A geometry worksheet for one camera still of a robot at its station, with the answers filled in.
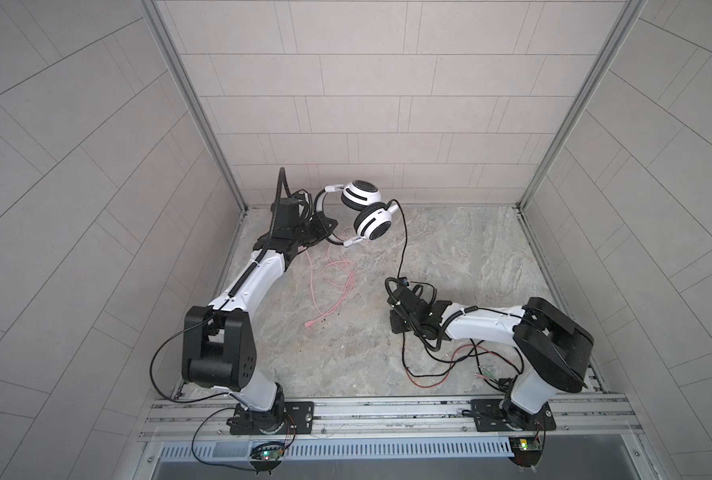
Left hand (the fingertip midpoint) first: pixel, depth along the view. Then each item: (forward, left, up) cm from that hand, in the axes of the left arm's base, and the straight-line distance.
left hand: (343, 216), depth 83 cm
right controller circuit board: (-52, -44, -23) cm, 72 cm away
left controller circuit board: (-52, +14, -19) cm, 57 cm away
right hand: (-21, -14, -24) cm, 35 cm away
